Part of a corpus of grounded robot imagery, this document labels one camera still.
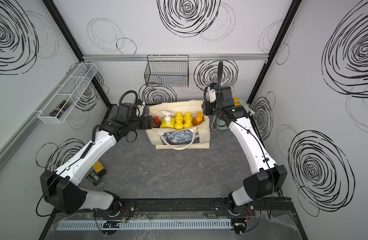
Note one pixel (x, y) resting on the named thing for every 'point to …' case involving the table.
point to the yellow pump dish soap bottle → (167, 122)
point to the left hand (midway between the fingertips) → (148, 119)
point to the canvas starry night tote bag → (197, 137)
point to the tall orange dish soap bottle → (199, 119)
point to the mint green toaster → (221, 124)
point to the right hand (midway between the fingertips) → (208, 104)
